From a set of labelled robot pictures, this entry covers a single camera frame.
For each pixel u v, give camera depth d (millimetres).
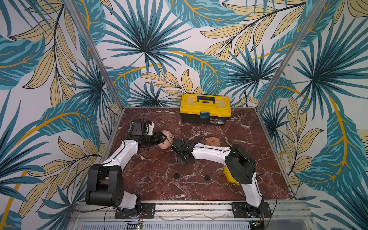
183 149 695
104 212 733
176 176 856
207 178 843
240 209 733
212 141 897
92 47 819
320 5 679
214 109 963
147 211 733
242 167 509
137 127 692
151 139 776
